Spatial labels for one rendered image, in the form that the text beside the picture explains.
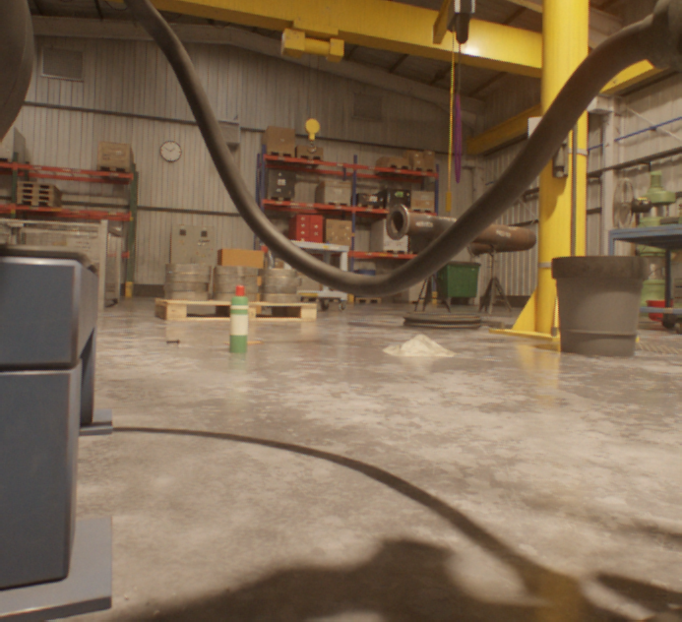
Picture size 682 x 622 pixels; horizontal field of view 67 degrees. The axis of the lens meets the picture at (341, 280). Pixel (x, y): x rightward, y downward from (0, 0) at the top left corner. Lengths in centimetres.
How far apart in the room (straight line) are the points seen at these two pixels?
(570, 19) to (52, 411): 367
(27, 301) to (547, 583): 46
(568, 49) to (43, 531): 362
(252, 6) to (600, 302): 1057
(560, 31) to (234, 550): 359
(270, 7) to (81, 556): 1191
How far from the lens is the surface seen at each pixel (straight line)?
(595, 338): 246
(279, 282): 439
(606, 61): 51
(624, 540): 62
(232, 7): 1205
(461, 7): 668
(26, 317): 44
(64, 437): 45
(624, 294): 248
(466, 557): 53
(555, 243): 345
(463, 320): 376
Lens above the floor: 23
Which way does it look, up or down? 1 degrees up
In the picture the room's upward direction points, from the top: 2 degrees clockwise
